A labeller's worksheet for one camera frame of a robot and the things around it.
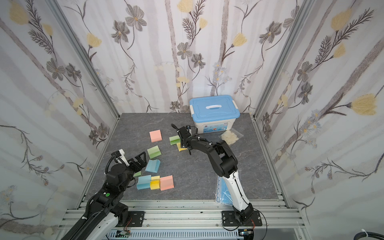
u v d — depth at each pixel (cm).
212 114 100
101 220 54
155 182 86
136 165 69
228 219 73
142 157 74
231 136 106
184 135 82
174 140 103
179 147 101
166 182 86
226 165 57
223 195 80
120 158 64
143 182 86
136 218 74
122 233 70
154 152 96
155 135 107
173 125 88
